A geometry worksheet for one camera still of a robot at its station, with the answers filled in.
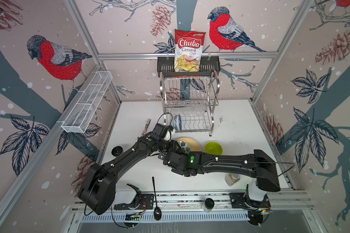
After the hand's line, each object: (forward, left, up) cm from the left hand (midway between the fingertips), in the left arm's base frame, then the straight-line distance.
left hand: (178, 148), depth 80 cm
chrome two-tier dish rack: (+35, -8, +2) cm, 36 cm away
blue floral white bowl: (+17, 0, +2) cm, 17 cm away
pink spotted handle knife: (+22, +23, -11) cm, 34 cm away
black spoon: (-29, +10, -11) cm, 33 cm away
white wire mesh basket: (+10, +50, +18) cm, 54 cm away
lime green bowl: (+4, -23, -9) cm, 25 cm away
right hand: (-7, +2, -2) cm, 8 cm away
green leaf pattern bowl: (+1, -4, -1) cm, 4 cm away
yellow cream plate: (+6, -10, -9) cm, 15 cm away
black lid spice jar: (0, +35, -2) cm, 35 cm away
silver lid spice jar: (-15, -27, -3) cm, 32 cm away
